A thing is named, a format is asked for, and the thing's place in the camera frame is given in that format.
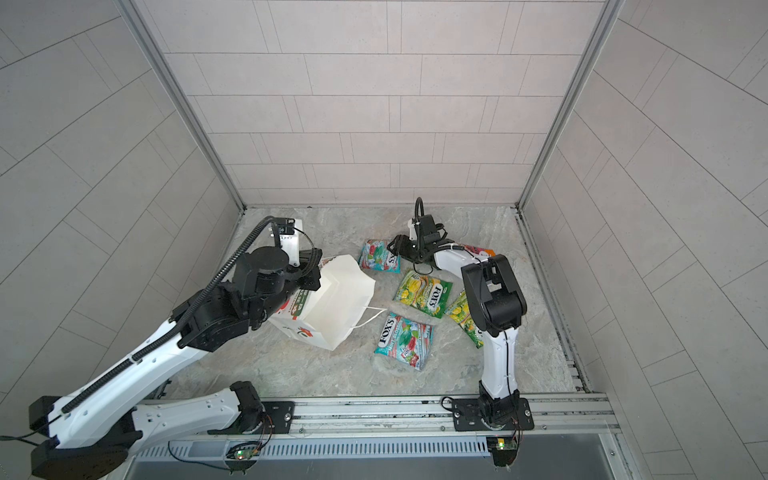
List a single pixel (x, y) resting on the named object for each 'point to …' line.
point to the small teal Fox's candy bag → (375, 255)
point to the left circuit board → (246, 454)
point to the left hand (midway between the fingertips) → (331, 252)
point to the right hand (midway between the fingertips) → (393, 247)
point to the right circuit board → (503, 448)
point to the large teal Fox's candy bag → (406, 340)
